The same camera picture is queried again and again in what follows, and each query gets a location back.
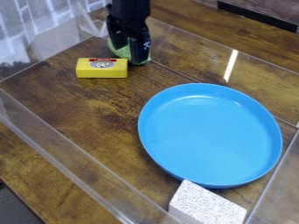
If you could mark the clear acrylic enclosure wall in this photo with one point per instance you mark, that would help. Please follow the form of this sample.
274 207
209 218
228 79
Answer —
72 155

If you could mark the green knobbly soft toy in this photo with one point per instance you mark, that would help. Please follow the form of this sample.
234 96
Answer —
124 53

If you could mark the yellow rectangular box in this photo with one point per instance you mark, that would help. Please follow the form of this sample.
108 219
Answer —
102 68

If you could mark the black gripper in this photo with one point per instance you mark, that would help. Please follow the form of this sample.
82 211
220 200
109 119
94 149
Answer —
126 20

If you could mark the white speckled foam block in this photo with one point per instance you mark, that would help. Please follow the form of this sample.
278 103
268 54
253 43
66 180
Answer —
198 206

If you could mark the blue round tray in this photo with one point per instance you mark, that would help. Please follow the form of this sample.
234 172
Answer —
210 134

